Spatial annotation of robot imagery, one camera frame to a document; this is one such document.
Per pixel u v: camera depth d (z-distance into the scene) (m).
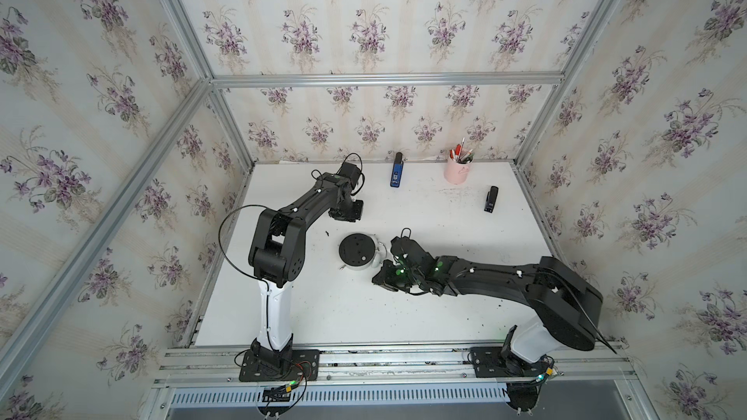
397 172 1.11
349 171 0.79
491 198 1.05
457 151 1.10
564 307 0.44
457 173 1.10
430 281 0.63
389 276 0.73
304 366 0.73
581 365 0.75
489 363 0.73
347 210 0.85
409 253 0.64
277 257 0.54
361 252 0.89
